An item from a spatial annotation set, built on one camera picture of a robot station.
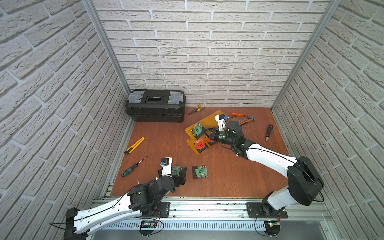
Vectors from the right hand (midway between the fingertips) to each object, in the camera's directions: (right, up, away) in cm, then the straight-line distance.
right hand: (204, 130), depth 79 cm
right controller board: (+33, -46, -9) cm, 57 cm away
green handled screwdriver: (-44, -24, +6) cm, 50 cm away
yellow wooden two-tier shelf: (+4, +4, +12) cm, 13 cm away
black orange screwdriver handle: (+48, -1, +25) cm, 54 cm away
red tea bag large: (-2, -11, +16) cm, 20 cm away
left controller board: (-28, -46, -7) cm, 55 cm away
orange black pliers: (+39, +8, +34) cm, 52 cm away
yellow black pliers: (-5, +15, +38) cm, 41 cm away
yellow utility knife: (-48, -14, +14) cm, 52 cm away
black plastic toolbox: (-31, +16, +20) cm, 41 cm away
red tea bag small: (+2, -4, -5) cm, 7 cm away
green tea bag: (-3, 0, +2) cm, 4 cm away
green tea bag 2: (-2, -25, +6) cm, 26 cm away
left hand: (-12, -19, -3) cm, 23 cm away
